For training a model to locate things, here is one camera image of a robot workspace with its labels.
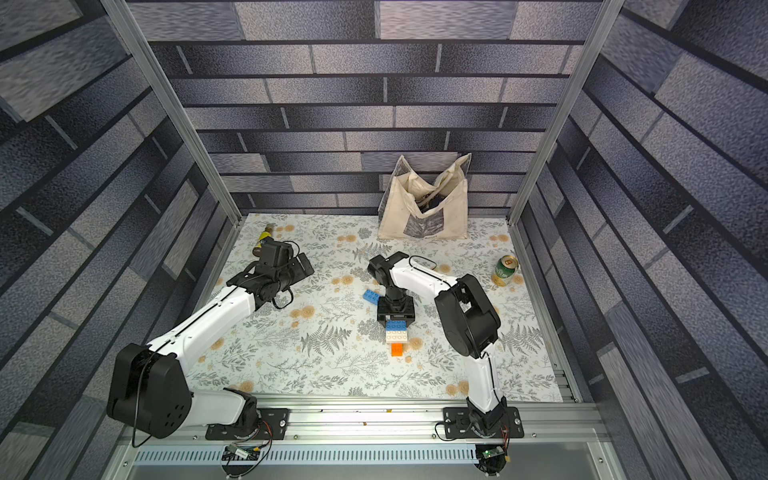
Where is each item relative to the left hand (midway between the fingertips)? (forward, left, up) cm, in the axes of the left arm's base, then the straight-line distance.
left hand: (301, 264), depth 87 cm
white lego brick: (-17, -29, -12) cm, 35 cm away
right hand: (-12, -28, -14) cm, 34 cm away
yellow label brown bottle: (+24, +22, -14) cm, 35 cm away
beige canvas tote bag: (+19, -43, +5) cm, 47 cm away
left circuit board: (-45, +10, -16) cm, 49 cm away
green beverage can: (+3, -64, -4) cm, 64 cm away
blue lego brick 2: (-13, -29, -12) cm, 34 cm away
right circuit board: (-44, -54, -19) cm, 72 cm away
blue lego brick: (-3, -21, -13) cm, 25 cm away
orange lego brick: (-20, -29, -14) cm, 38 cm away
